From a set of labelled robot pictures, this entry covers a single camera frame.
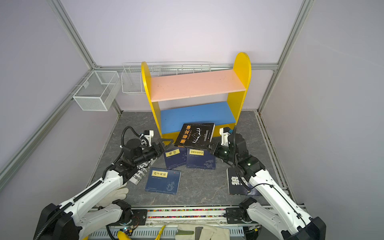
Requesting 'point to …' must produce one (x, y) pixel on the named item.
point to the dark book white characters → (236, 186)
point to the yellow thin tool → (158, 237)
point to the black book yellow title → (195, 135)
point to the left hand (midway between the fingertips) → (171, 146)
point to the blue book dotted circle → (175, 157)
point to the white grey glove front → (203, 232)
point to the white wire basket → (132, 75)
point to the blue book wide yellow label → (201, 158)
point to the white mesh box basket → (98, 91)
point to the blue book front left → (163, 181)
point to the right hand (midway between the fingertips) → (205, 146)
